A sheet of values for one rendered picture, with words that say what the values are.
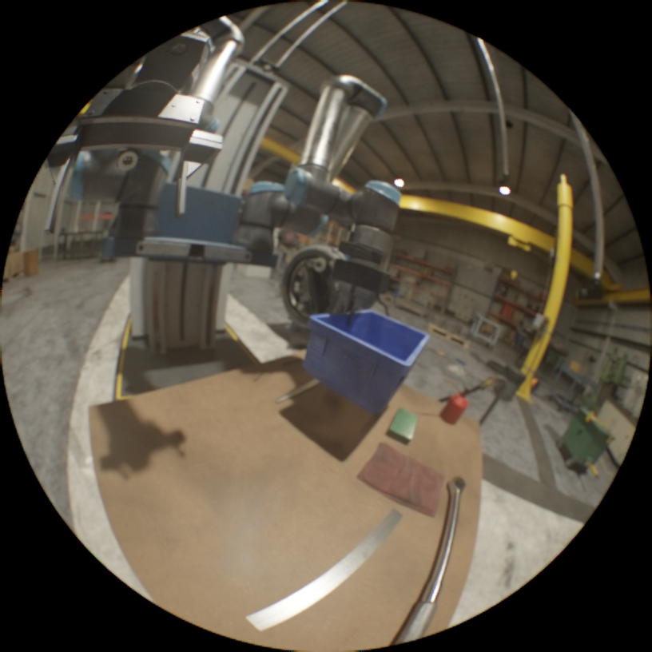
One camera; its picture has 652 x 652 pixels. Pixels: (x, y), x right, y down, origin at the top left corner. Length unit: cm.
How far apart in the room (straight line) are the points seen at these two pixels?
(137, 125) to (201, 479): 49
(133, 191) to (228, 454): 72
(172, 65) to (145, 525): 56
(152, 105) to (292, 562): 57
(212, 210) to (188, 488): 85
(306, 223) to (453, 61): 803
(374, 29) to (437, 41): 172
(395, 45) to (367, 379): 823
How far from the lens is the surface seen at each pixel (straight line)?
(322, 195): 51
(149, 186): 71
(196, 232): 85
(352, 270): 46
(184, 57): 28
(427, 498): 50
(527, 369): 402
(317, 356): 38
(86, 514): 107
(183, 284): 96
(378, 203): 46
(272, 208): 79
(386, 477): 48
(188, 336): 105
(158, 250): 68
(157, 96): 28
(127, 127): 26
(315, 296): 162
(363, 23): 802
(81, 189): 70
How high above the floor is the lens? 84
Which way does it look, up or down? 18 degrees down
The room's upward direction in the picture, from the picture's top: 16 degrees clockwise
